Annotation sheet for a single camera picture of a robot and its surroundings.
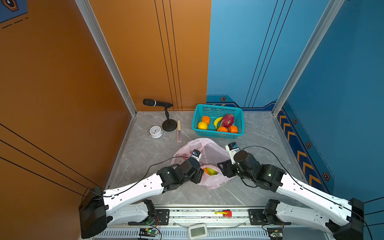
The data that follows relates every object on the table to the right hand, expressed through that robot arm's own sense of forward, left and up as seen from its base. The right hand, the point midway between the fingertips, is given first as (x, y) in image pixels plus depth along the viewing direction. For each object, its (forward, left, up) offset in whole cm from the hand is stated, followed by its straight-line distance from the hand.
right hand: (220, 164), depth 73 cm
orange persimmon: (+41, +5, -11) cm, 43 cm away
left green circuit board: (-26, +35, -18) cm, 47 cm away
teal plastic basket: (+48, -2, -10) cm, 49 cm away
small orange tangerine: (+2, +7, -11) cm, 13 cm away
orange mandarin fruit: (+32, -6, -11) cm, 34 cm away
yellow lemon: (+34, +8, -10) cm, 37 cm away
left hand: (0, +10, -5) cm, 11 cm away
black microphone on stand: (+39, +33, -15) cm, 53 cm away
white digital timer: (-26, +12, -15) cm, 32 cm away
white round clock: (+30, +41, -12) cm, 52 cm away
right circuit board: (-26, -26, -21) cm, 42 cm away
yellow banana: (+42, -3, -14) cm, 44 cm away
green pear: (+1, +4, -12) cm, 12 cm away
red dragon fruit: (+38, -10, -9) cm, 40 cm away
